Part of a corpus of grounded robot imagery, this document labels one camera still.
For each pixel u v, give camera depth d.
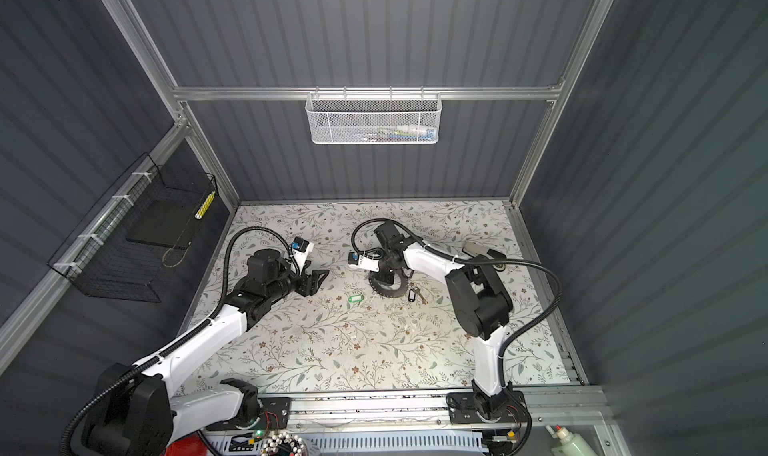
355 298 0.94
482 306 0.53
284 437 0.56
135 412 0.40
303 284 0.74
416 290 0.96
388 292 0.96
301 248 0.72
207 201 0.84
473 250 0.98
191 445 0.67
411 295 0.94
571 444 0.64
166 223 0.75
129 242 0.72
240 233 0.68
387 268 0.81
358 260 0.82
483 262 0.55
